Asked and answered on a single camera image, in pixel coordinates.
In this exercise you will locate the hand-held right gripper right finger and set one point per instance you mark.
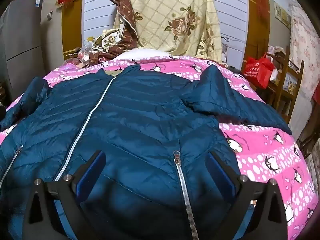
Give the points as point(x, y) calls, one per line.
point(221, 176)

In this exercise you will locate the small framed wall picture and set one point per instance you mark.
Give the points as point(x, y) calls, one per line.
point(282, 15)

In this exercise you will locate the dark blue puffer jacket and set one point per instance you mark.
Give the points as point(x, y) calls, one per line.
point(125, 135)

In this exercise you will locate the pink floral curtain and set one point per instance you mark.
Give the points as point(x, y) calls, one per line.
point(305, 50)

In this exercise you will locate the white pillow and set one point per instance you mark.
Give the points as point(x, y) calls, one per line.
point(140, 54)

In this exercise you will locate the clear plastic bottle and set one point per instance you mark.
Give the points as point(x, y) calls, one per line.
point(86, 48)

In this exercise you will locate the grey refrigerator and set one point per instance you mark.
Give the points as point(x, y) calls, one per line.
point(22, 45)

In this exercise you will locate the pink penguin printed blanket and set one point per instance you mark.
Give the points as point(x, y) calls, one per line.
point(265, 155)

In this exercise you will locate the wooden chair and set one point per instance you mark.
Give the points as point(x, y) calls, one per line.
point(285, 82)

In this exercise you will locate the cream floral quilt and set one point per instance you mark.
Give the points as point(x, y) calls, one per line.
point(175, 17)

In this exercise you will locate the brown floral cloth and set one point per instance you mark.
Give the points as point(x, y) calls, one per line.
point(125, 30)

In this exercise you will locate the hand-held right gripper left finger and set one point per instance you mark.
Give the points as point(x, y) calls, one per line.
point(90, 173)

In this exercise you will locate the red plastic bag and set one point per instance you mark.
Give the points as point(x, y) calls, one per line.
point(258, 71)

